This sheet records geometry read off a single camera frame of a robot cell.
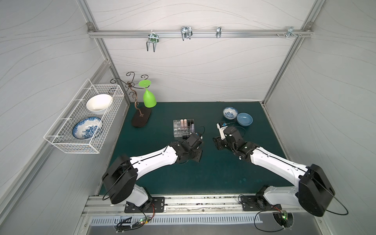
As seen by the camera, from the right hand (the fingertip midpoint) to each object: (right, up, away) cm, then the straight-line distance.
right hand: (217, 135), depth 85 cm
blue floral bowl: (+15, +14, +28) cm, 34 cm away
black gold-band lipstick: (-15, +8, +14) cm, 22 cm away
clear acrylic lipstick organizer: (-25, 0, +18) cm, 31 cm away
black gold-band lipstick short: (-17, +6, +14) cm, 23 cm away
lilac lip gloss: (-15, +3, +15) cm, 21 cm away
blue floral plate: (-63, +6, -20) cm, 67 cm away
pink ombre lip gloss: (-20, +6, +14) cm, 25 cm away
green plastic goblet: (-43, +22, +6) cm, 48 cm away
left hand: (-11, -10, -2) cm, 15 cm away
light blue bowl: (+25, +9, +24) cm, 35 cm away
